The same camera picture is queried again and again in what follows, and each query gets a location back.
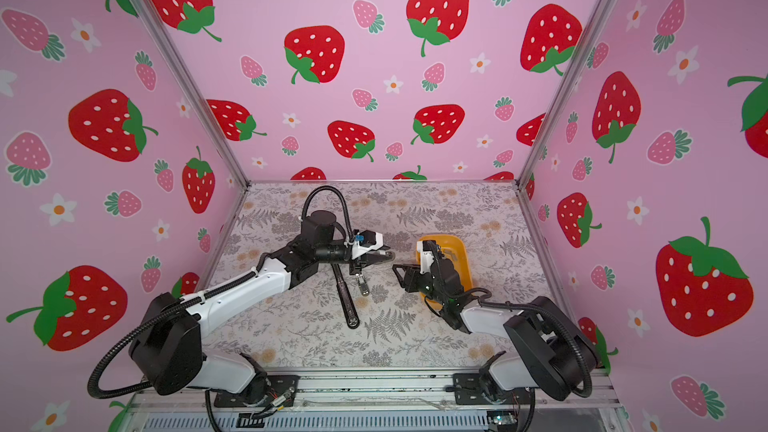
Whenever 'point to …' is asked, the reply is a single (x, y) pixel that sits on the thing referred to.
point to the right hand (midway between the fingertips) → (395, 267)
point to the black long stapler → (353, 320)
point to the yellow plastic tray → (456, 250)
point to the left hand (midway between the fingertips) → (388, 248)
